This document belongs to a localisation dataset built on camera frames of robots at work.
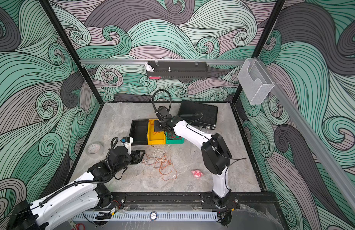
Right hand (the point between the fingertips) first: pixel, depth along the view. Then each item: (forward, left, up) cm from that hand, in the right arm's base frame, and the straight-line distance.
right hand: (156, 125), depth 88 cm
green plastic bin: (-2, -11, -14) cm, 18 cm away
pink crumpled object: (-26, -24, -9) cm, 37 cm away
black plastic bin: (+6, +16, -17) cm, 24 cm away
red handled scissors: (-50, +35, -11) cm, 62 cm away
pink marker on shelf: (+25, +2, +18) cm, 31 cm away
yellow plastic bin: (-5, +1, -6) cm, 8 cm away
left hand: (-16, +7, -2) cm, 18 cm away
